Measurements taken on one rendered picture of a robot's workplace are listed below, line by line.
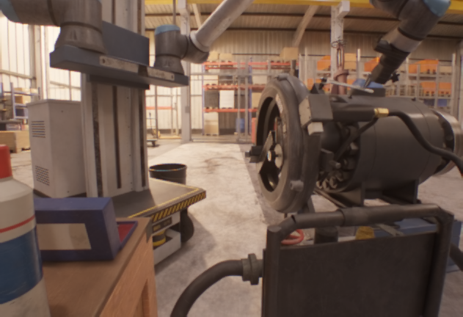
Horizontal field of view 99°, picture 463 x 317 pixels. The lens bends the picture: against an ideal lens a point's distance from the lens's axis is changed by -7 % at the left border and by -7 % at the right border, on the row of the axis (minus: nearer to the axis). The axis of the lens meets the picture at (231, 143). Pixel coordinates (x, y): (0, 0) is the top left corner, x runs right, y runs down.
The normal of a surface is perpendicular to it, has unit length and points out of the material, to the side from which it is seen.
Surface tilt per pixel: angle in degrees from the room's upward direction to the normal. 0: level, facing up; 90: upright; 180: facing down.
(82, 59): 90
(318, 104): 68
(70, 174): 90
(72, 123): 90
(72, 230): 103
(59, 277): 0
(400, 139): 82
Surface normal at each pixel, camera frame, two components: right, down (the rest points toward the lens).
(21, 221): 1.00, 0.00
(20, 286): 0.91, 0.04
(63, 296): 0.00, -1.00
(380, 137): 0.11, -0.09
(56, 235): 0.11, 0.31
